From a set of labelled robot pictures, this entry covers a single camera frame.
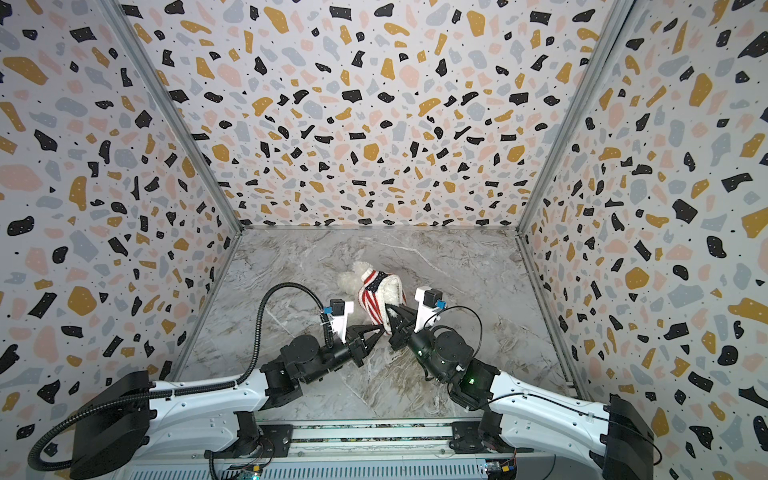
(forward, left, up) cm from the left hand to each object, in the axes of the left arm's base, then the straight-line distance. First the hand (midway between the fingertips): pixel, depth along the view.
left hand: (390, 326), depth 67 cm
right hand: (+3, +1, +5) cm, 6 cm away
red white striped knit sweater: (+7, +3, +5) cm, 9 cm away
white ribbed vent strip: (-24, +18, -24) cm, 39 cm away
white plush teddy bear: (+19, +12, -10) cm, 25 cm away
